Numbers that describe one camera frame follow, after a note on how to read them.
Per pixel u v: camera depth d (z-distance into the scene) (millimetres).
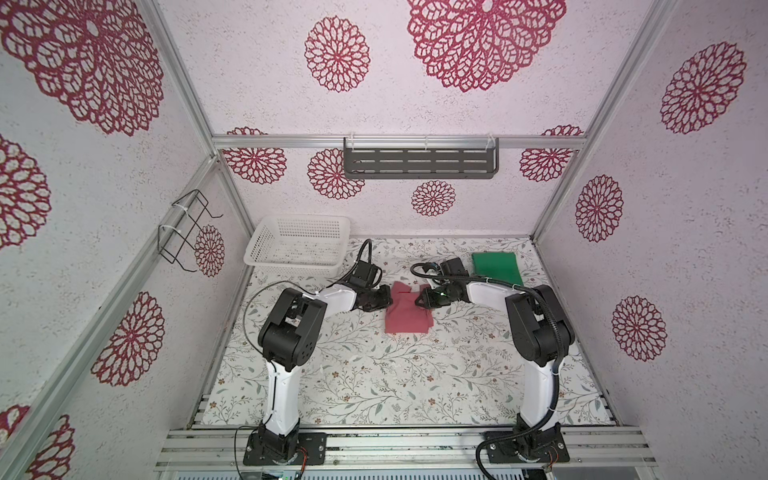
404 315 950
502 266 1095
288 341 541
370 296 855
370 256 937
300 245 1175
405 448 759
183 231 759
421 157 919
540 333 541
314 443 746
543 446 665
